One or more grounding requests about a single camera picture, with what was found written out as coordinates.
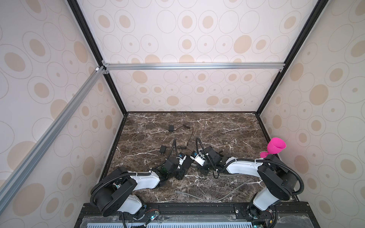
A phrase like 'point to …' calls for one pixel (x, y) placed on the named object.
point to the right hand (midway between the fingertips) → (198, 164)
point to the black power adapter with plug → (162, 149)
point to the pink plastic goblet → (274, 146)
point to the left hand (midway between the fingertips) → (187, 167)
